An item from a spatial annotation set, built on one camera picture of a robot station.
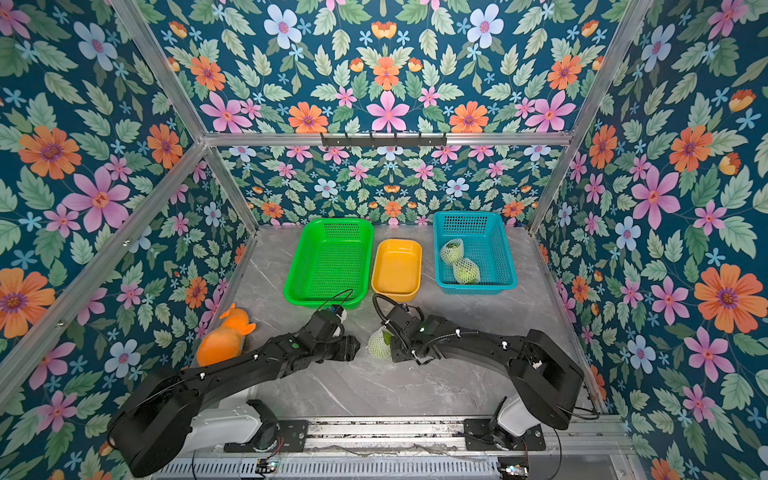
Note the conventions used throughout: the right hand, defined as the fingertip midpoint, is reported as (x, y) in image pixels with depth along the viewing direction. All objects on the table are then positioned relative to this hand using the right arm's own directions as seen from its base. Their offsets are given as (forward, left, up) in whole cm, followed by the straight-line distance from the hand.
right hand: (402, 346), depth 84 cm
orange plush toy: (-2, +48, +5) cm, 49 cm away
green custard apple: (+26, -21, +2) cm, 33 cm away
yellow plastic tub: (+30, +3, -3) cm, 30 cm away
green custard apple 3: (-1, +6, +3) cm, 7 cm away
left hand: (+1, +13, -1) cm, 13 cm away
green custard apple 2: (+34, -16, +3) cm, 38 cm away
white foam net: (-1, +6, +3) cm, 7 cm away
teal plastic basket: (+39, -25, -3) cm, 46 cm away
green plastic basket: (+31, +28, -2) cm, 42 cm away
